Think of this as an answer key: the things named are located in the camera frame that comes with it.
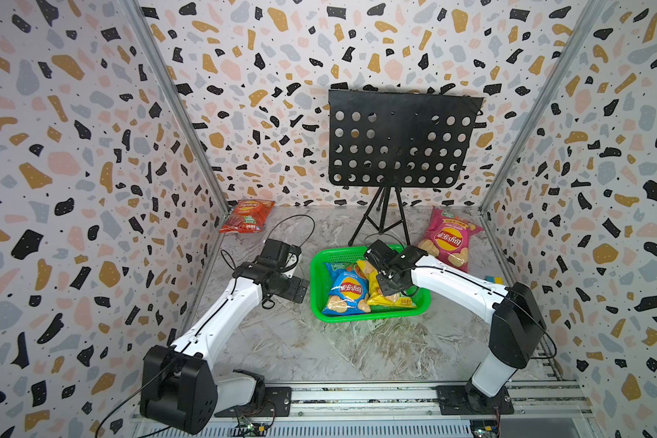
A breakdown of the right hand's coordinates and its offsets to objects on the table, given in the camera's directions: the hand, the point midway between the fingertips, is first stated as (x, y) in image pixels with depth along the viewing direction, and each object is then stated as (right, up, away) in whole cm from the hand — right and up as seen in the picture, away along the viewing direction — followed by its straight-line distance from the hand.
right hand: (392, 284), depth 86 cm
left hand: (-31, +1, -3) cm, 31 cm away
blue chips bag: (-14, -2, +1) cm, 14 cm away
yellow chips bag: (-5, -3, -3) cm, 7 cm away
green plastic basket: (-24, -3, +8) cm, 25 cm away
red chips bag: (-54, +23, +22) cm, 62 cm away
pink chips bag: (+23, +15, +14) cm, 31 cm away
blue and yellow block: (+40, -1, +12) cm, 41 cm away
